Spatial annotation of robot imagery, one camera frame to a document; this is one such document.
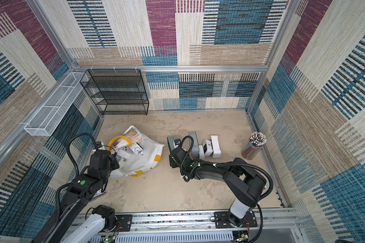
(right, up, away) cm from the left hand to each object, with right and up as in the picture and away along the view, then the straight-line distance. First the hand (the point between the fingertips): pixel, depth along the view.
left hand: (111, 156), depth 77 cm
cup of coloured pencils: (+74, +2, +11) cm, 75 cm away
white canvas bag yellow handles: (+7, -3, +17) cm, 19 cm away
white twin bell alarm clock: (+7, +2, +15) cm, 17 cm away
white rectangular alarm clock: (+56, -1, +16) cm, 58 cm away
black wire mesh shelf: (-11, +39, +32) cm, 52 cm away
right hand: (+32, -3, +14) cm, 35 cm away
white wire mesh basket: (-29, +16, -7) cm, 34 cm away
